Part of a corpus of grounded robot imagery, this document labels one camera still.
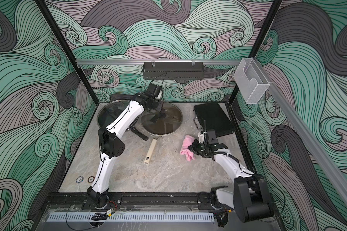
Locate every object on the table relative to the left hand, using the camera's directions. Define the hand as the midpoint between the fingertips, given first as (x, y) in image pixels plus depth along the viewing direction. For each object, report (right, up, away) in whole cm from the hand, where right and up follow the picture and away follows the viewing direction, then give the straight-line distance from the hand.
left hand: (158, 102), depth 91 cm
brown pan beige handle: (-4, -28, -9) cm, 30 cm away
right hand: (+18, -28, -6) cm, 34 cm away
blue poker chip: (-45, -46, -10) cm, 65 cm away
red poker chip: (-38, -45, -10) cm, 60 cm away
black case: (+39, -10, +14) cm, 42 cm away
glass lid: (-44, -6, +28) cm, 52 cm away
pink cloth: (+19, -24, -4) cm, 30 cm away
